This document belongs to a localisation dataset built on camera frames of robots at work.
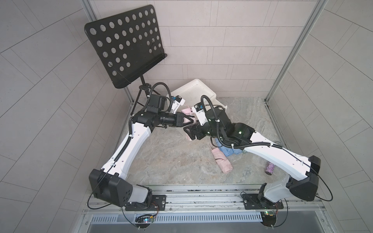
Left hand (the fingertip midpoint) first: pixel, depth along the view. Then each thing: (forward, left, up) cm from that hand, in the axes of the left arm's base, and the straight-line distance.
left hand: (192, 120), depth 68 cm
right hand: (-3, +1, 0) cm, 3 cm away
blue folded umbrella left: (-4, -20, -25) cm, 32 cm away
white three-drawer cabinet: (+28, 0, -7) cm, 29 cm away
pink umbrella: (-8, -17, -26) cm, 32 cm away
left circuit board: (-36, +22, -28) cm, 51 cm away
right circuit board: (-35, -37, -29) cm, 58 cm away
